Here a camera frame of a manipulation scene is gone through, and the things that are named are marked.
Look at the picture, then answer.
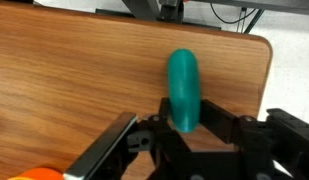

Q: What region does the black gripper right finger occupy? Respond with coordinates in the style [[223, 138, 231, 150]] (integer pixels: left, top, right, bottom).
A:
[[198, 98, 240, 145]]

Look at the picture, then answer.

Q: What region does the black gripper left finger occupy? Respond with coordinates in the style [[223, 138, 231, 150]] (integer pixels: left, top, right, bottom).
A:
[[157, 97, 172, 132]]

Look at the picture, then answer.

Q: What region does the orange plastic bowl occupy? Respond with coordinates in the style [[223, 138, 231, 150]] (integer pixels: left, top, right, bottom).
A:
[[7, 167, 65, 180]]

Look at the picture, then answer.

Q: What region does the green toy cucumber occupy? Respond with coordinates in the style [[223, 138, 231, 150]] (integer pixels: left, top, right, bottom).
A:
[[166, 48, 201, 134]]

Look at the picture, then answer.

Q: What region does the thin black cable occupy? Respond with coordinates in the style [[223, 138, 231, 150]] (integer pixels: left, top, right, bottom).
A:
[[209, 2, 259, 25]]

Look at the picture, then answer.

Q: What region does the black slanted table strut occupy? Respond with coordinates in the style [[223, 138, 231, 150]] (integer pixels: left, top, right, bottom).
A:
[[243, 8, 266, 35]]

